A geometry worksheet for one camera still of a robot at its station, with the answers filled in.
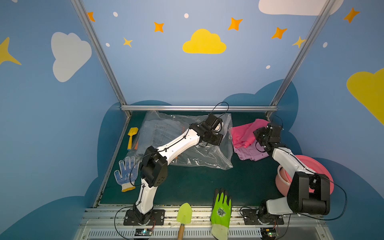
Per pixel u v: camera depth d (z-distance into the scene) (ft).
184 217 2.46
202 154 2.96
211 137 2.35
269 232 2.35
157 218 2.41
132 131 3.53
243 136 3.28
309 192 1.43
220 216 2.44
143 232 2.34
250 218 2.44
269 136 2.26
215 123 2.22
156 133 3.25
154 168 1.61
